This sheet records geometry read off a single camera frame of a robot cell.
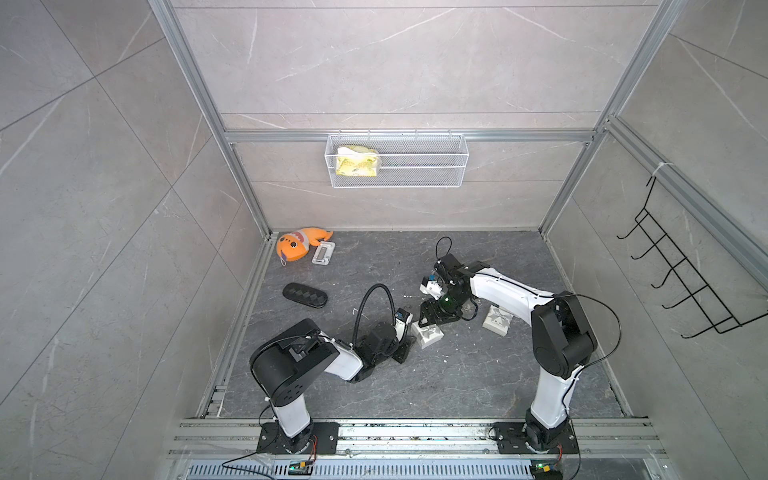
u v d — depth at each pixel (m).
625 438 0.75
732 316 0.56
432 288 0.86
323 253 1.11
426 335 0.86
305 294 0.98
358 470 0.70
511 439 0.73
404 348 0.80
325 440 0.73
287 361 0.48
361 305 0.73
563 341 0.49
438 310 0.79
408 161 1.01
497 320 0.90
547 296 0.53
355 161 0.86
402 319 0.80
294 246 1.05
